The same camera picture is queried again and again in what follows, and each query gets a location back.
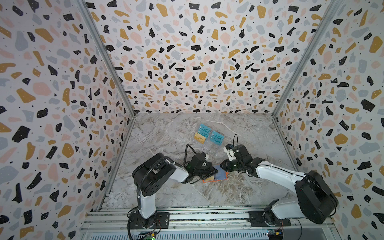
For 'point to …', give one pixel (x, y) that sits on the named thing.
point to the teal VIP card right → (217, 138)
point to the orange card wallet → (220, 175)
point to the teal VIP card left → (204, 130)
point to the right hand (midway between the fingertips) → (221, 162)
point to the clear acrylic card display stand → (210, 141)
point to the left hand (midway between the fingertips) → (222, 170)
